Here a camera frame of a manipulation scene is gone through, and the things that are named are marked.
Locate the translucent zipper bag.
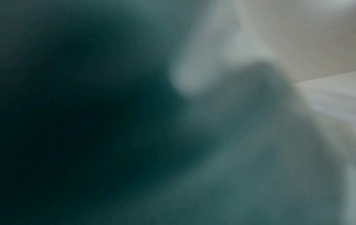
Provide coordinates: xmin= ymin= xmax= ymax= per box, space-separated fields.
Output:
xmin=0 ymin=0 xmax=356 ymax=225

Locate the teal bag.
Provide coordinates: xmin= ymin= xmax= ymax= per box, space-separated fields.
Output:
xmin=0 ymin=0 xmax=279 ymax=225

